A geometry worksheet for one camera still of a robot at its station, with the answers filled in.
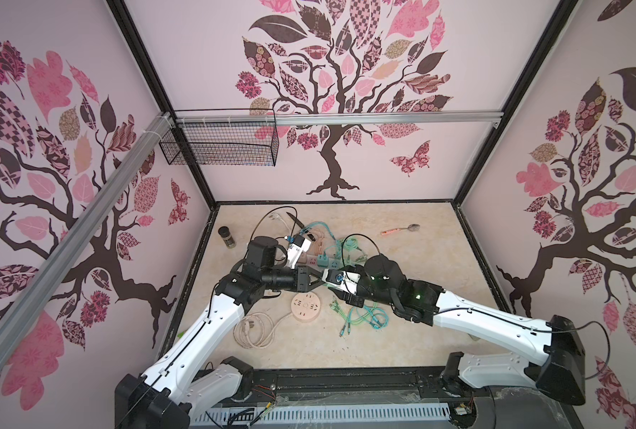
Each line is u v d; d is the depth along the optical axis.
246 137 0.95
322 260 0.96
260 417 0.69
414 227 1.10
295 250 0.67
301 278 0.61
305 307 0.87
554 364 0.39
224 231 0.98
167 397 0.38
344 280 0.58
